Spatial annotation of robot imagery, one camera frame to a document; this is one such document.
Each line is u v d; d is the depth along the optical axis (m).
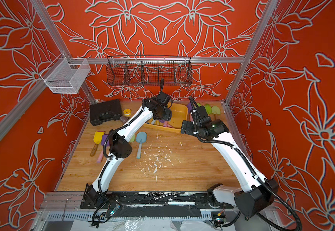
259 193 0.37
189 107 1.09
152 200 0.74
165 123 1.01
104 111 1.09
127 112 1.10
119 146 0.59
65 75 0.92
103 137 0.96
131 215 0.70
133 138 0.62
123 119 1.04
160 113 0.76
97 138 0.95
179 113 1.14
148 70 0.99
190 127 0.66
